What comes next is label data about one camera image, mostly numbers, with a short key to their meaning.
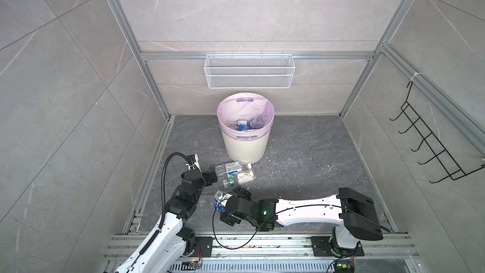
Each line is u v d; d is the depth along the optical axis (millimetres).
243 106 947
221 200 625
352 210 473
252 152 880
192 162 684
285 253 727
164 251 563
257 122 903
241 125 893
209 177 741
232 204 555
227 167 901
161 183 546
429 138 676
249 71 1006
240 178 878
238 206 539
